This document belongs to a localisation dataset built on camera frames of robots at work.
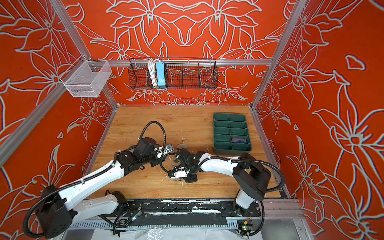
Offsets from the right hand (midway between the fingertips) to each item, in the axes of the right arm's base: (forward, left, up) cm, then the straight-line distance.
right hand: (183, 175), depth 83 cm
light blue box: (+50, +13, +33) cm, 61 cm away
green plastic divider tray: (+24, -31, +4) cm, 39 cm away
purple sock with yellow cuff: (+20, -36, +4) cm, 41 cm away
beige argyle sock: (+20, +2, -2) cm, 20 cm away
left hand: (+10, +10, +12) cm, 19 cm away
